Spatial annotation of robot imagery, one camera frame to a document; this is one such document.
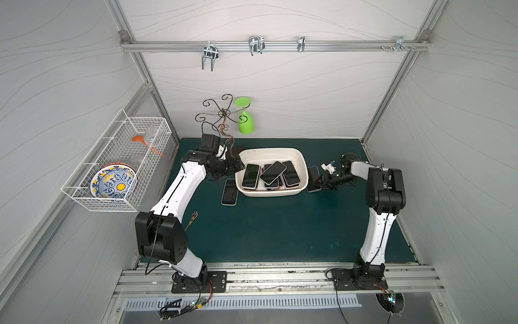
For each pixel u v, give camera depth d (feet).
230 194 3.15
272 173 3.35
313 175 3.60
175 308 2.25
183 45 2.52
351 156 2.98
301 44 2.57
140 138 2.50
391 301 2.35
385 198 1.91
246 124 3.21
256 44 2.51
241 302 2.30
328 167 3.23
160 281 2.45
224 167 2.39
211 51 2.57
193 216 2.97
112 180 2.03
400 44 2.51
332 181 2.99
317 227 2.90
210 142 2.13
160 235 1.41
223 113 2.92
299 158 3.42
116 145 2.30
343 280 2.41
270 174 3.35
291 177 3.38
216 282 2.41
